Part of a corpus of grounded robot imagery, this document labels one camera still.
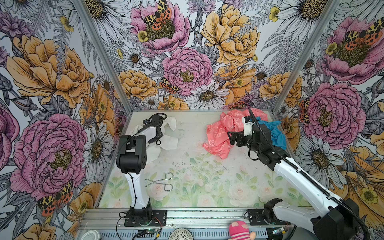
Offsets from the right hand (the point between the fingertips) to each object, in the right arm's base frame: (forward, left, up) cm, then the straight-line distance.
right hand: (235, 136), depth 79 cm
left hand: (+13, +49, -19) cm, 54 cm away
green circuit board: (-38, +45, -24) cm, 64 cm away
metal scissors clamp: (-18, +37, -22) cm, 47 cm away
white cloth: (+13, +39, -22) cm, 47 cm away
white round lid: (-39, +66, -15) cm, 78 cm away
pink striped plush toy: (-39, +3, -16) cm, 42 cm away
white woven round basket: (-39, +29, -20) cm, 52 cm away
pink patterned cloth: (+10, +7, -18) cm, 22 cm away
